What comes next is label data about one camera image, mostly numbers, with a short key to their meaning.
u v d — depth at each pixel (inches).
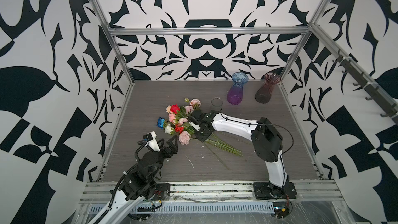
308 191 29.9
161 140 31.0
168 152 26.8
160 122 36.7
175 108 35.0
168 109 37.0
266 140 19.9
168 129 36.0
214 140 35.1
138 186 22.2
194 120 28.5
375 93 21.5
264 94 39.2
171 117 36.9
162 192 29.1
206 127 25.5
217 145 34.9
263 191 29.4
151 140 26.5
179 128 35.3
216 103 33.4
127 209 23.5
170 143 27.0
